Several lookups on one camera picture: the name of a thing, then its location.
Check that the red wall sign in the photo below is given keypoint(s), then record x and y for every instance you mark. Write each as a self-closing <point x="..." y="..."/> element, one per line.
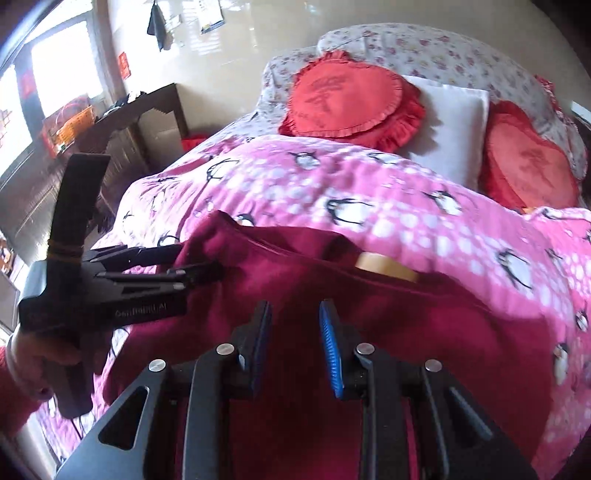
<point x="124" y="64"/>

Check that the person's left forearm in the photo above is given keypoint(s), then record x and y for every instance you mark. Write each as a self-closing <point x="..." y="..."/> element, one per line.
<point x="14" y="406"/>

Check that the small red heart pillow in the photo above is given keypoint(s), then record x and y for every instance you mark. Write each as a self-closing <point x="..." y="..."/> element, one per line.
<point x="526" y="161"/>

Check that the person's left hand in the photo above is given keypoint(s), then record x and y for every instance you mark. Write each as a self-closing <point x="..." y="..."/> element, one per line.
<point x="27" y="360"/>

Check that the red cloth bundle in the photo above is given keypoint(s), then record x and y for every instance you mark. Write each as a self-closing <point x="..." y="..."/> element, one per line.
<point x="194" y="143"/>

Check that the window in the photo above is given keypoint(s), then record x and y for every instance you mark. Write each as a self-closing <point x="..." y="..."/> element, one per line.
<point x="64" y="69"/>

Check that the dark red sweater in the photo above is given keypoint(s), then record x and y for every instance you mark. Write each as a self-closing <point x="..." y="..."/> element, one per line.
<point x="415" y="332"/>

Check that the pink penguin print blanket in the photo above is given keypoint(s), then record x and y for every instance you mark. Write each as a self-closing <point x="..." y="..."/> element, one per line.
<point x="392" y="194"/>

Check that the dark wooden desk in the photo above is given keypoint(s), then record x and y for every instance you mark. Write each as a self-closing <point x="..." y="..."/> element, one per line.
<point x="138" y="115"/>

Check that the large red heart pillow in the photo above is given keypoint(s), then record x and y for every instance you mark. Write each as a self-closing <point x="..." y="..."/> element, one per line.
<point x="341" y="97"/>

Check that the floral pillow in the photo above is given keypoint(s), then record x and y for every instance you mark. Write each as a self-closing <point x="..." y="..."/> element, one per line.
<point x="277" y="78"/>

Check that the dark hanging cloth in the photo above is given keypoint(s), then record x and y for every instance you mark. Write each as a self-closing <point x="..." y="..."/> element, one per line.
<point x="156" y="23"/>

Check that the papers on wall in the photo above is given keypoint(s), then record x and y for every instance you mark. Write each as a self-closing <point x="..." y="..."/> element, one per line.
<point x="210" y="18"/>

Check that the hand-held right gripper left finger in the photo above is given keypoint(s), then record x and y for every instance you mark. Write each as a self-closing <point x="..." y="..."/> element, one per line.
<point x="261" y="341"/>

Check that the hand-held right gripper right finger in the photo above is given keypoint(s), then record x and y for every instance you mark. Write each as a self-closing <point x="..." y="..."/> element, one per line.
<point x="330" y="355"/>

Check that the orange plastic basket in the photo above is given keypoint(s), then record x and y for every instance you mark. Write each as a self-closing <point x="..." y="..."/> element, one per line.
<point x="74" y="122"/>

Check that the white pillow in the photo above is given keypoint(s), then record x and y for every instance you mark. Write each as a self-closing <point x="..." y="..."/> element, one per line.
<point x="452" y="120"/>

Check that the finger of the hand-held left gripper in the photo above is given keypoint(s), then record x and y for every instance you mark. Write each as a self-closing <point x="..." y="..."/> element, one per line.
<point x="138" y="254"/>
<point x="198" y="273"/>

